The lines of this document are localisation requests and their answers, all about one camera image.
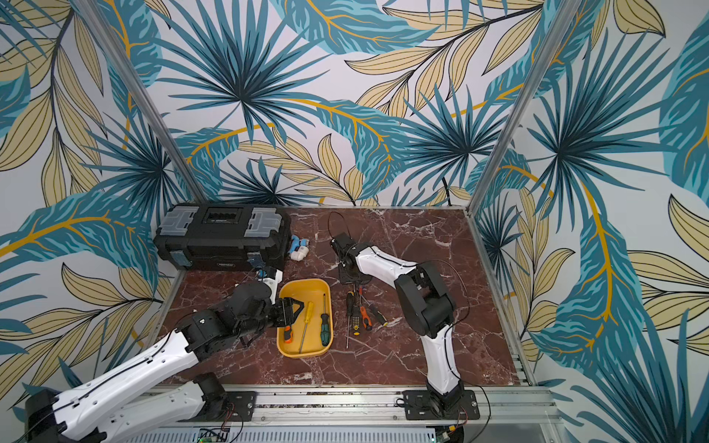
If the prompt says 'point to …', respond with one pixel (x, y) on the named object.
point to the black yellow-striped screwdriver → (376, 313)
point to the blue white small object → (298, 248)
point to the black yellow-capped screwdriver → (350, 308)
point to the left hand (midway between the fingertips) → (297, 310)
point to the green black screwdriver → (325, 325)
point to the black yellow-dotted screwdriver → (355, 317)
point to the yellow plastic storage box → (311, 333)
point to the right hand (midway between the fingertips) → (352, 275)
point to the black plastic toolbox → (225, 236)
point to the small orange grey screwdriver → (288, 334)
